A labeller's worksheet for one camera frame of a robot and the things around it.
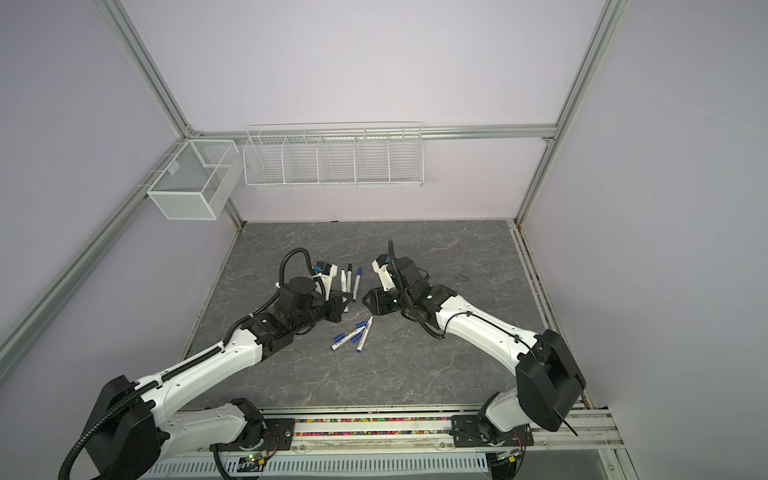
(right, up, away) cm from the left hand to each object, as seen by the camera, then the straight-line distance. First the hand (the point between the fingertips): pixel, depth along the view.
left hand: (350, 298), depth 80 cm
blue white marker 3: (+3, -13, +11) cm, 17 cm away
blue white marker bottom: (-2, +5, -2) cm, 6 cm away
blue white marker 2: (-3, -14, +9) cm, 17 cm away
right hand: (+5, -1, +1) cm, 5 cm away
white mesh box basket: (-53, +35, +17) cm, 66 cm away
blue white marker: (-1, +5, +25) cm, 26 cm away
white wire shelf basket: (-10, +47, +29) cm, 56 cm away
